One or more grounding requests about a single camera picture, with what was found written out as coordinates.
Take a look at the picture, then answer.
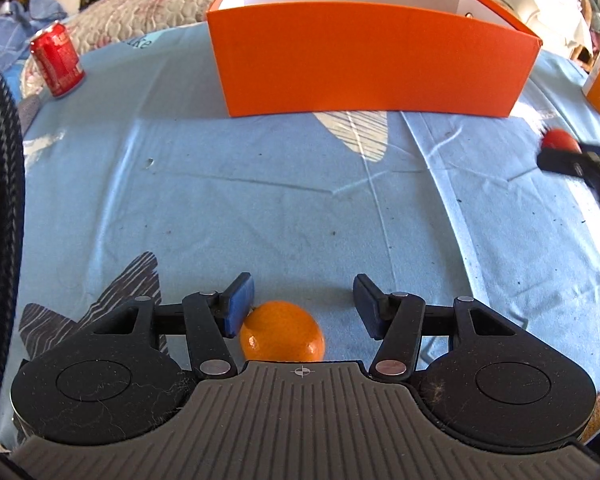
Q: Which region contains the white cloth cover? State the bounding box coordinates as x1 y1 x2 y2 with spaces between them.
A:
455 0 596 61

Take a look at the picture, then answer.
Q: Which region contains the red cherry tomato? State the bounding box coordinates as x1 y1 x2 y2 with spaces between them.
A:
541 128 582 153

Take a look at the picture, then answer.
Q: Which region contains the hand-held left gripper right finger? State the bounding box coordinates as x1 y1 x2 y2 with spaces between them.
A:
352 273 522 382

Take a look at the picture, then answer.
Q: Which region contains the large orange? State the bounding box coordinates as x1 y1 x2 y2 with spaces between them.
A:
239 300 326 362

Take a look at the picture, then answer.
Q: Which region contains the orange cardboard box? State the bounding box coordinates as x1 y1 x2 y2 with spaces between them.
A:
206 0 543 120

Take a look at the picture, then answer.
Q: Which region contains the black braided cable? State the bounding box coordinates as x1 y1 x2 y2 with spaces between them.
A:
0 52 27 436

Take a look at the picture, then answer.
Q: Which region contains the pink quilted bedspread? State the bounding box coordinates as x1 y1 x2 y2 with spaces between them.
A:
20 0 461 101

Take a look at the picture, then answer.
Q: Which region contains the red soda can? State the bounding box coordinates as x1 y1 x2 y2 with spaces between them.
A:
29 20 87 98

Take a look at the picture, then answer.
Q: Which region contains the blue printed tablecloth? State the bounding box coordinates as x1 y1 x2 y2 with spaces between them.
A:
0 20 600 451

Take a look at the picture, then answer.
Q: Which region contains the grey oblong case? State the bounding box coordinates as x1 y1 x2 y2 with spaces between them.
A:
17 95 43 131

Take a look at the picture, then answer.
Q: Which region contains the light blue checked sheet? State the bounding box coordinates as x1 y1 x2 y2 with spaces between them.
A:
0 0 68 91

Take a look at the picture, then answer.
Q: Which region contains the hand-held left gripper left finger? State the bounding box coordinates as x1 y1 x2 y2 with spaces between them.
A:
86 271 257 380

